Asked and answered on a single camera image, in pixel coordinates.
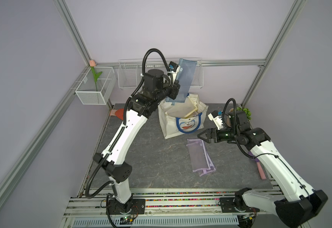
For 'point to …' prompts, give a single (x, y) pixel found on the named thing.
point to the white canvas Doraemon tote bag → (182, 118)
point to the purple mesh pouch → (201, 163)
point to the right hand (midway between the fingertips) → (202, 134)
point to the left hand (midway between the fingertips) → (178, 81)
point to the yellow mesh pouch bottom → (195, 112)
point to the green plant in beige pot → (248, 113)
